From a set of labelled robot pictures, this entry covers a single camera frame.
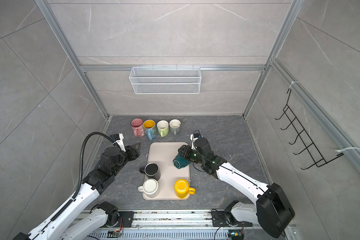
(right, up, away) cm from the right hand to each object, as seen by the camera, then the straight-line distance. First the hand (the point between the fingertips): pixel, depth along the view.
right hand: (177, 149), depth 79 cm
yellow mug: (+2, -19, -5) cm, 20 cm away
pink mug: (-29, +14, +23) cm, 40 cm away
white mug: (-14, -20, -3) cm, 25 cm away
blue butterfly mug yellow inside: (-21, +13, +23) cm, 33 cm away
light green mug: (-12, +13, +24) cm, 30 cm away
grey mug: (-3, +14, +26) cm, 29 cm away
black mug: (-14, -12, +1) cm, 19 cm away
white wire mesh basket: (-9, +45, +21) cm, 50 cm away
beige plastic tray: (-10, -5, +16) cm, 19 cm away
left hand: (-22, +5, -3) cm, 22 cm away
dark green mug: (+1, -6, -4) cm, 7 cm away
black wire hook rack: (+59, +2, -16) cm, 61 cm away
